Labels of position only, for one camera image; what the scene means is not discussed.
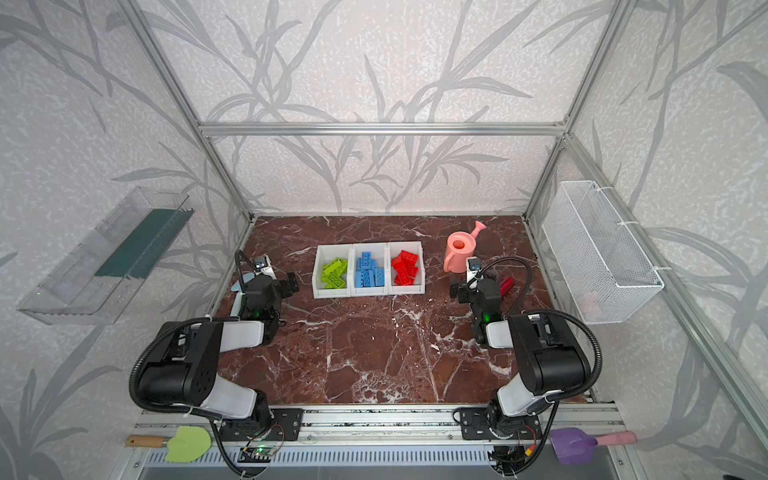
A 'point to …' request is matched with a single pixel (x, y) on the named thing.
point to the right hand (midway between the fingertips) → (470, 263)
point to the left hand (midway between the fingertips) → (279, 261)
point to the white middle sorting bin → (380, 254)
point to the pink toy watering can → (459, 247)
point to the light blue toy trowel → (236, 304)
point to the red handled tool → (506, 286)
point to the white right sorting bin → (394, 250)
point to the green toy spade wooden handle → (187, 445)
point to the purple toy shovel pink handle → (573, 446)
